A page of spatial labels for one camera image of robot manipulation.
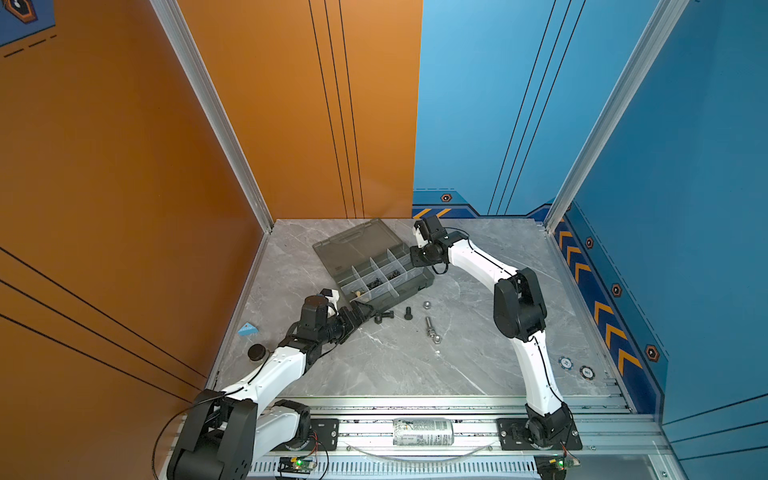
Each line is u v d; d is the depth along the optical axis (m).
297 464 0.71
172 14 0.70
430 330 0.91
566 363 0.85
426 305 0.96
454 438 0.70
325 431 0.75
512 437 0.72
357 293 0.99
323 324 0.71
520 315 0.58
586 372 0.83
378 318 0.92
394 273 1.03
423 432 0.70
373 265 1.03
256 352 0.77
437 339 0.89
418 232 0.85
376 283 1.01
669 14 0.70
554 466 0.70
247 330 0.90
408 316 0.94
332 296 0.82
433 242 0.79
